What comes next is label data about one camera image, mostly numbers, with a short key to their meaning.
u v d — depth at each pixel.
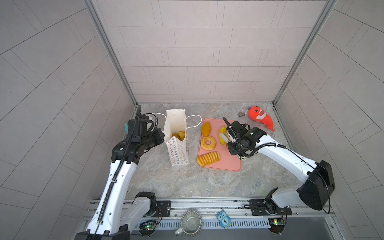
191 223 0.67
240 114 1.08
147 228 0.65
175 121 0.83
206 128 0.97
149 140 0.57
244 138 0.56
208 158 0.84
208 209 0.72
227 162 0.86
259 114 1.00
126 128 0.49
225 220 0.67
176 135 0.93
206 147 0.91
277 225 0.68
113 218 0.36
